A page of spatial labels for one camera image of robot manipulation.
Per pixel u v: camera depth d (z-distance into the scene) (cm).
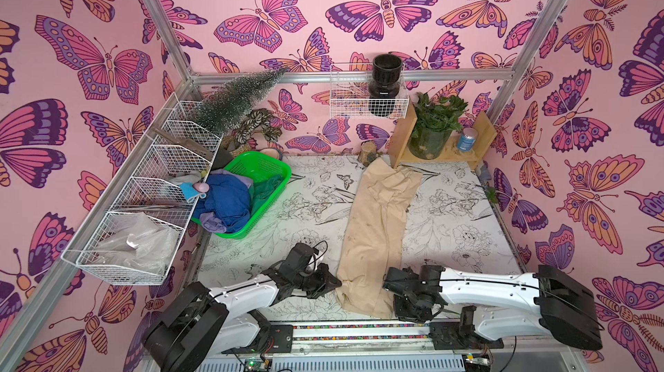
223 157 109
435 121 95
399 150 106
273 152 121
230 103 74
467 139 108
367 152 113
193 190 68
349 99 103
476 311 64
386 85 82
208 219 86
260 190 101
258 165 113
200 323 42
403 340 74
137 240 54
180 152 74
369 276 84
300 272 70
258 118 100
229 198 91
